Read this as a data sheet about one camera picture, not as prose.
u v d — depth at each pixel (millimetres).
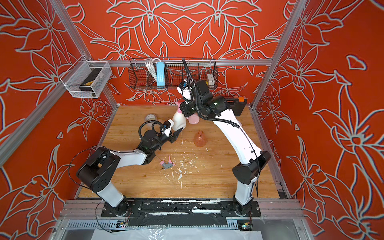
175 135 769
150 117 1102
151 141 673
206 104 488
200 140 1002
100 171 461
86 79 830
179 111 717
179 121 762
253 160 432
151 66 854
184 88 611
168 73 998
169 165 875
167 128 712
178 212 729
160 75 898
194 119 1096
